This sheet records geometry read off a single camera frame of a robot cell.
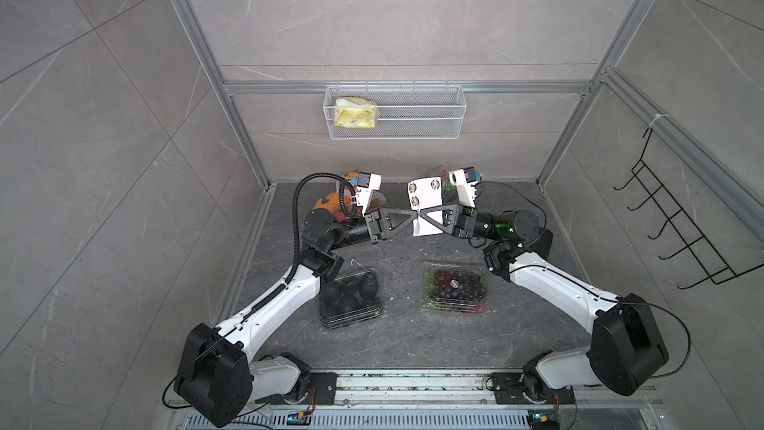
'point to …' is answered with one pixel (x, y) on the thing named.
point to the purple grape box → (456, 289)
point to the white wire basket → (405, 112)
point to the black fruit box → (348, 300)
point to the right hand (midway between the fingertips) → (425, 222)
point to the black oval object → (544, 244)
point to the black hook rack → (691, 238)
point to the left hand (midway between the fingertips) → (418, 219)
